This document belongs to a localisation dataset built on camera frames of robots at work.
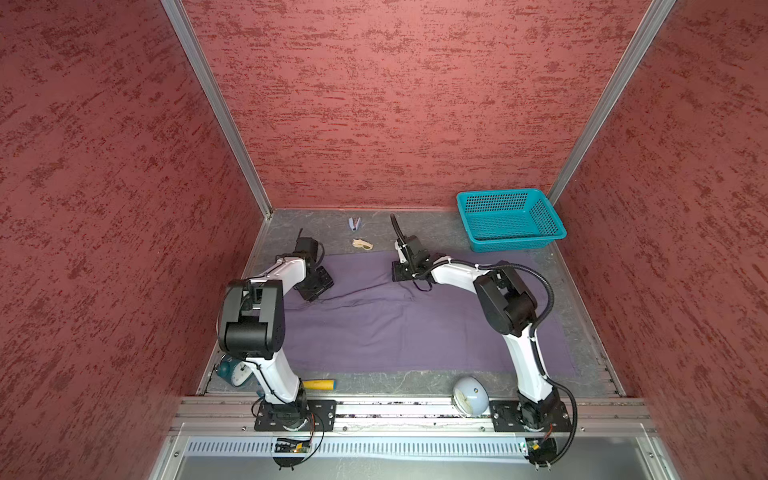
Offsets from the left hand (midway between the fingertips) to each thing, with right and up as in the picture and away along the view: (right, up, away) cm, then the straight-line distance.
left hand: (327, 293), depth 96 cm
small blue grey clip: (+6, +24, +21) cm, 32 cm away
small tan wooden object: (+9, +17, +14) cm, 23 cm away
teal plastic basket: (+64, +25, +11) cm, 70 cm away
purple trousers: (+14, -8, -4) cm, 17 cm away
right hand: (+22, +5, +6) cm, 24 cm away
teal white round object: (-18, -15, -22) cm, 33 cm away
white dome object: (+41, -21, -25) cm, 52 cm away
